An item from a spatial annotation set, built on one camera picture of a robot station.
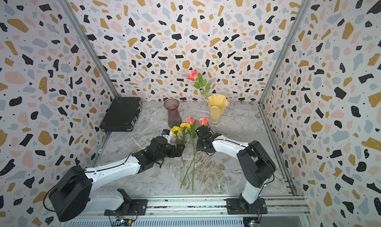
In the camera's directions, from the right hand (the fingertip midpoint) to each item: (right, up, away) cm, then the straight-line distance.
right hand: (200, 146), depth 93 cm
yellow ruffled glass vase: (+10, +28, +5) cm, 31 cm away
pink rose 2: (+2, +16, +12) cm, 20 cm away
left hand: (-11, +2, -9) cm, 15 cm away
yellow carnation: (-16, +9, +7) cm, 20 cm away
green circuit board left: (-37, -31, -23) cm, 53 cm away
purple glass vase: (-18, +18, +6) cm, 26 cm away
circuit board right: (+24, -31, -23) cm, 45 cm away
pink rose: (-6, +10, +10) cm, 16 cm away
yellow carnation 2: (-10, +12, +10) cm, 19 cm away
